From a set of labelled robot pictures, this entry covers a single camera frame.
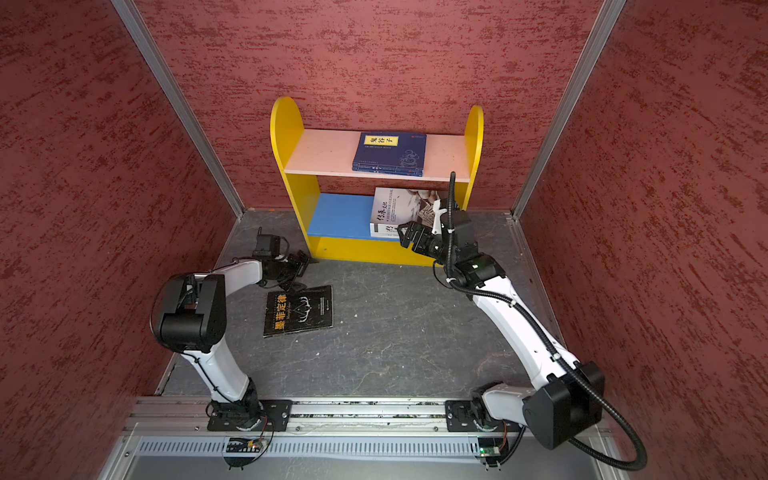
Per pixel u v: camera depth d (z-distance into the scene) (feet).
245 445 2.34
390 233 3.02
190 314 1.65
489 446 2.33
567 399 1.26
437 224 2.19
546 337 1.41
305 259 2.95
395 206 3.10
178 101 2.87
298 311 3.02
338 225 3.02
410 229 2.18
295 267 2.87
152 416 2.49
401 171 2.40
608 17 2.36
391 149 2.53
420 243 2.15
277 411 2.44
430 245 2.16
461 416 2.43
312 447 2.54
